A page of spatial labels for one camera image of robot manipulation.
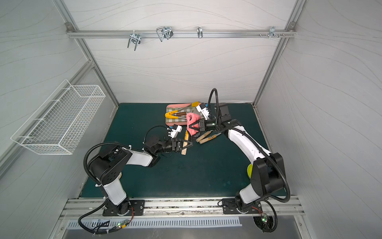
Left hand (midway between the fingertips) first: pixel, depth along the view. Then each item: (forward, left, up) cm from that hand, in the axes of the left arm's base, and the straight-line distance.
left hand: (192, 146), depth 74 cm
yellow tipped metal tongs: (+48, -1, -17) cm, 51 cm away
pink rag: (+11, 0, +10) cm, 14 cm away
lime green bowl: (-5, -32, -16) cm, 36 cm away
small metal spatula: (+38, +11, -18) cm, 43 cm away
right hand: (+9, +2, +4) cm, 10 cm away
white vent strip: (-31, +42, -23) cm, 57 cm away
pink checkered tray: (+46, +18, -19) cm, 53 cm away
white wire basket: (+4, +62, +11) cm, 63 cm away
